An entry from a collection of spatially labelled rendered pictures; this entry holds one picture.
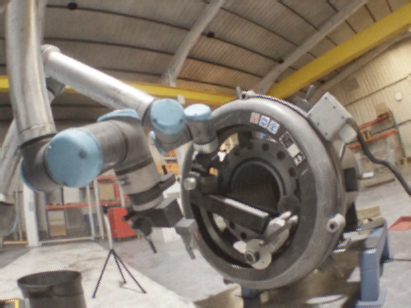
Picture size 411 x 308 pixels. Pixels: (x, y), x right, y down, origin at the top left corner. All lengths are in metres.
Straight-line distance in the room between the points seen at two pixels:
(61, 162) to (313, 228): 0.63
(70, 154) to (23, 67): 0.24
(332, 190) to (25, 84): 0.77
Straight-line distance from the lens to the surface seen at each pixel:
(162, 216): 0.47
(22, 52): 0.54
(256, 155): 0.91
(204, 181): 0.85
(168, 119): 0.58
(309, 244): 0.70
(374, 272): 1.06
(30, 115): 0.48
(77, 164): 0.35
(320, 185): 0.65
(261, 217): 0.74
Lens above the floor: 0.59
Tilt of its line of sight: 13 degrees up
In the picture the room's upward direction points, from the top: 11 degrees counter-clockwise
